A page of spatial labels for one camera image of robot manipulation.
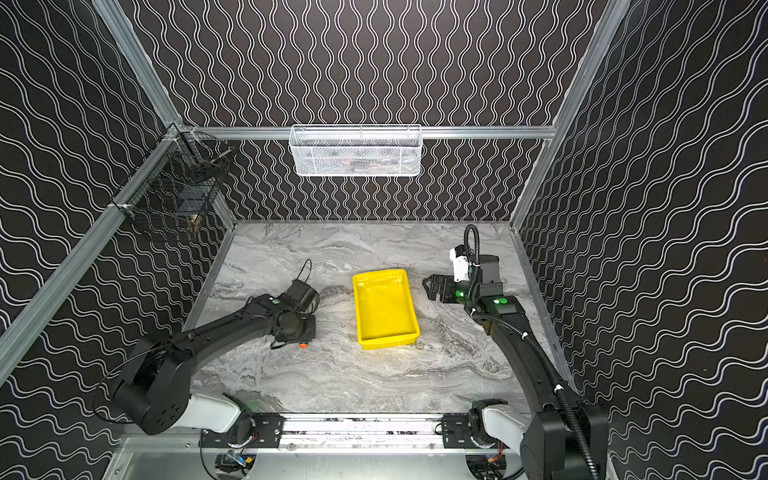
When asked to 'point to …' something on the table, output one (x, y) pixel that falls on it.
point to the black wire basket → (177, 180)
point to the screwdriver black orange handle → (303, 345)
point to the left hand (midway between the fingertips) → (318, 337)
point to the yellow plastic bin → (385, 309)
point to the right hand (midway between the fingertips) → (441, 282)
